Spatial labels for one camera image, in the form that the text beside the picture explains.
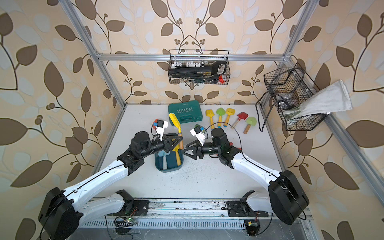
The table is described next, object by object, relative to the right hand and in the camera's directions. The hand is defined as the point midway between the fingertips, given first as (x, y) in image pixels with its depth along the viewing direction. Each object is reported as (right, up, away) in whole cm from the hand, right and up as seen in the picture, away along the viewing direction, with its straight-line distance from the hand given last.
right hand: (184, 149), depth 74 cm
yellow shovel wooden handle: (+31, +21, +42) cm, 56 cm away
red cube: (-23, +12, +29) cm, 39 cm away
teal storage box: (-9, -10, +14) cm, 20 cm away
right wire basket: (+60, +34, +12) cm, 70 cm away
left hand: (-1, +6, -3) cm, 7 cm away
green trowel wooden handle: (+45, +14, +35) cm, 59 cm away
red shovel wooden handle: (+40, +18, +38) cm, 58 cm away
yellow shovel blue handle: (+16, +20, +39) cm, 46 cm away
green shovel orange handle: (+24, +21, +42) cm, 53 cm away
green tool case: (-2, +20, +36) cm, 42 cm away
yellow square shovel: (-5, +14, -2) cm, 15 cm away
